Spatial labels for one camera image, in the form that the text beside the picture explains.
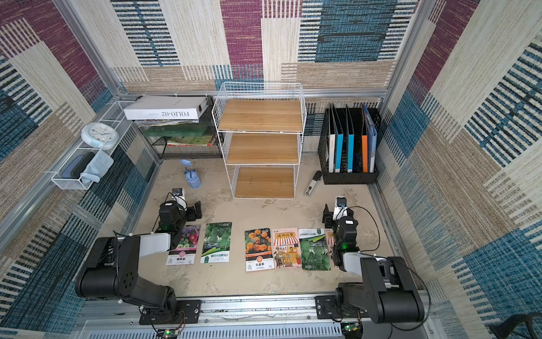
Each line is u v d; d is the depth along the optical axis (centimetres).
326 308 73
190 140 100
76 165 65
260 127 73
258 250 87
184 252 87
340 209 74
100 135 75
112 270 45
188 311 73
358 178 105
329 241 89
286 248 87
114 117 88
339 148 92
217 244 89
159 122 79
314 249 87
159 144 108
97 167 67
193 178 102
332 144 91
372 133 88
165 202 75
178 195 81
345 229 66
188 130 99
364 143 91
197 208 87
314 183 105
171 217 72
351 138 88
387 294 43
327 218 81
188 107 85
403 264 46
